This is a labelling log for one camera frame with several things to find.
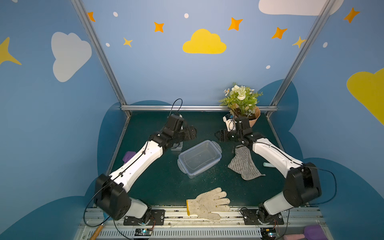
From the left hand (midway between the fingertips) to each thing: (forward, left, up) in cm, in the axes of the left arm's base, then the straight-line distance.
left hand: (193, 131), depth 79 cm
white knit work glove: (-31, -7, -24) cm, 40 cm away
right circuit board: (-42, -38, -25) cm, 62 cm away
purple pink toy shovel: (-42, -59, -25) cm, 76 cm away
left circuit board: (-43, +23, -25) cm, 55 cm away
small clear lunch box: (-12, +7, +5) cm, 15 cm away
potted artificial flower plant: (+23, -30, +1) cm, 38 cm away
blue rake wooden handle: (-44, +44, -22) cm, 66 cm away
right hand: (+6, -17, -7) cm, 19 cm away
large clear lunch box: (-4, -5, -24) cm, 25 cm away
